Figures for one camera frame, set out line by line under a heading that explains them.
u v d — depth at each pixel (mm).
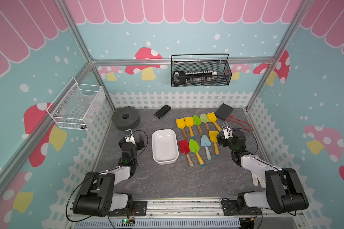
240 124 1080
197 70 928
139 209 743
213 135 1030
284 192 427
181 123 1099
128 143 731
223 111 1191
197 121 1123
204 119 1130
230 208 740
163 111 1171
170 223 1698
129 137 757
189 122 1119
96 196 431
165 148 974
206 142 1001
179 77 895
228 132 761
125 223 729
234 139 698
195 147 973
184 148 969
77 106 812
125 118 1066
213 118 1130
